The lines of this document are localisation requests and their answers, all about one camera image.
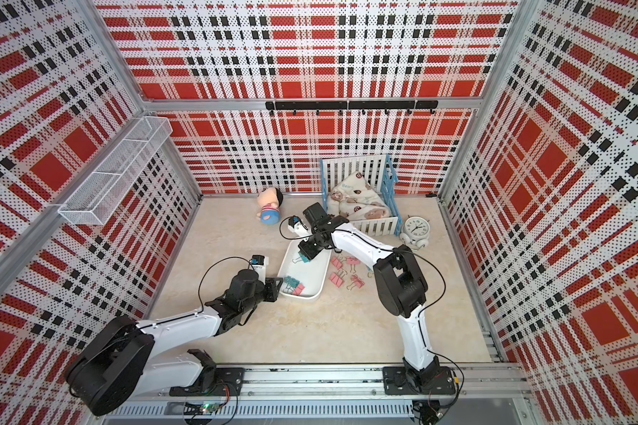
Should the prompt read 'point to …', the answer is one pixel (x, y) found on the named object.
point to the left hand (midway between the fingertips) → (282, 278)
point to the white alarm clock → (416, 231)
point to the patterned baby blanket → (354, 199)
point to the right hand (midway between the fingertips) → (309, 247)
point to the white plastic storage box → (312, 274)
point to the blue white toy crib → (383, 170)
